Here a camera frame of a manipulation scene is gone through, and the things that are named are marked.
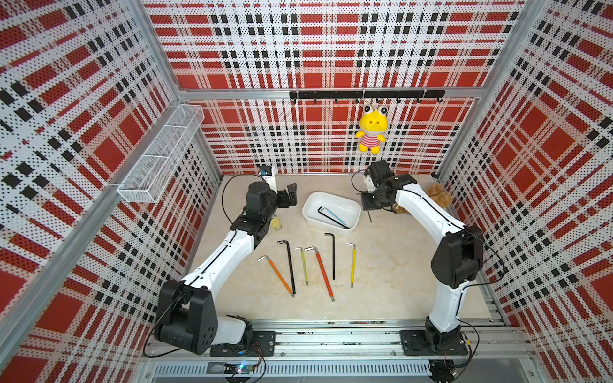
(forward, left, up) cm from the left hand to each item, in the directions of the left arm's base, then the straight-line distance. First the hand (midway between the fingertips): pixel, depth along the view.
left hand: (286, 184), depth 83 cm
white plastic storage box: (+6, -19, -26) cm, 33 cm away
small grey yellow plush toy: (-1, +7, -23) cm, 24 cm away
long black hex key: (-8, +5, -27) cm, 28 cm away
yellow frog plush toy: (+24, -33, +9) cm, 41 cm away
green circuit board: (-52, +15, -26) cm, 60 cm away
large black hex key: (+2, -18, -26) cm, 32 cm away
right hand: (-1, -31, -10) cm, 32 cm away
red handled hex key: (-20, -13, -26) cm, 36 cm away
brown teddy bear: (+11, -64, -18) cm, 67 cm away
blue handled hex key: (+4, -18, -25) cm, 31 cm away
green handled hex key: (-18, -5, -26) cm, 32 cm away
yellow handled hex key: (-19, -25, -25) cm, 40 cm away
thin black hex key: (-15, -17, -25) cm, 34 cm away
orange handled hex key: (-22, +5, -26) cm, 34 cm away
